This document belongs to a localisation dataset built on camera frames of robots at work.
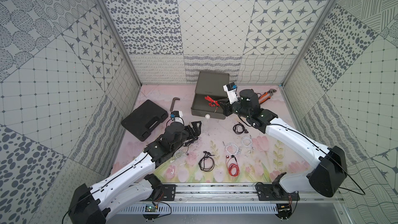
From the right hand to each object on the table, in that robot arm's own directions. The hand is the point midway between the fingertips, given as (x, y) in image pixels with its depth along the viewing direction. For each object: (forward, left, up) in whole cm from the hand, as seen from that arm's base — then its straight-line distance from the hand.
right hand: (219, 103), depth 78 cm
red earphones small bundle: (+1, +3, 0) cm, 3 cm away
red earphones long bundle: (-23, -10, -26) cm, 36 cm away
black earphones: (-1, -12, -26) cm, 28 cm away
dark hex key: (+22, +31, -23) cm, 45 cm away
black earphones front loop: (-22, +6, -27) cm, 35 cm away
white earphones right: (-8, -18, -27) cm, 33 cm away
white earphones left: (-17, +23, -25) cm, 38 cm away
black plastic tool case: (+2, +48, -21) cm, 52 cm away
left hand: (-9, +12, -4) cm, 15 cm away
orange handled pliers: (+28, -38, -26) cm, 54 cm away
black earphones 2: (-10, +16, -25) cm, 31 cm away
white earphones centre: (-13, -8, -25) cm, 30 cm away
